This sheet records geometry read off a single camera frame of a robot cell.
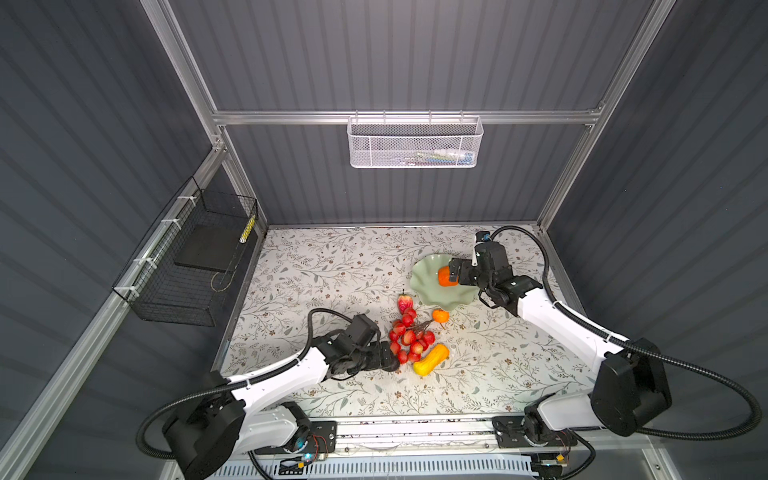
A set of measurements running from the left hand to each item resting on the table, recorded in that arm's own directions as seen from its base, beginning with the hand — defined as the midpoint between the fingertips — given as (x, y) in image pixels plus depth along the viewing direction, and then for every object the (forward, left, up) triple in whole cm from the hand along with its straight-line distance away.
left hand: (385, 360), depth 83 cm
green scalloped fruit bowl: (+25, -15, -3) cm, 30 cm away
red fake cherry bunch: (+5, -7, +2) cm, 9 cm away
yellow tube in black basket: (+29, +37, +24) cm, 53 cm away
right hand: (+21, -25, +15) cm, 36 cm away
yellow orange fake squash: (+1, -15, 0) cm, 16 cm away
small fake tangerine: (+13, -18, 0) cm, 22 cm away
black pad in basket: (+21, +42, +27) cm, 54 cm away
